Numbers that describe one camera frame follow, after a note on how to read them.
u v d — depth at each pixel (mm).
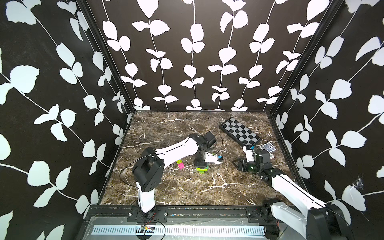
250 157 775
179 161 913
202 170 850
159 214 736
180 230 701
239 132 1043
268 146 983
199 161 746
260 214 729
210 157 747
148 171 465
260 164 662
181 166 903
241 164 760
